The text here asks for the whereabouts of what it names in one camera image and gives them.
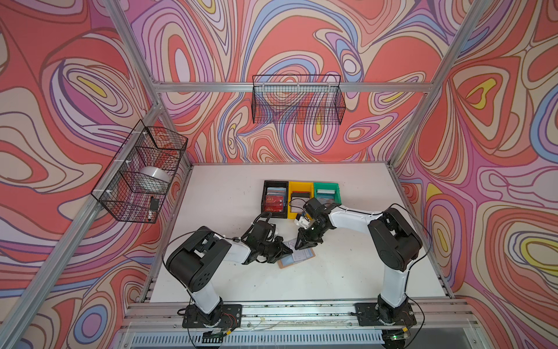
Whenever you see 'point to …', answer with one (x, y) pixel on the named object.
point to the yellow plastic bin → (298, 186)
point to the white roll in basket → (152, 179)
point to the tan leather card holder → (288, 260)
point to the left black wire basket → (134, 185)
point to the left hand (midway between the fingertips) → (295, 254)
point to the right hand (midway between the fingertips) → (300, 252)
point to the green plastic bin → (327, 193)
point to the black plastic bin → (269, 184)
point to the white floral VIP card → (296, 253)
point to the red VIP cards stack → (275, 199)
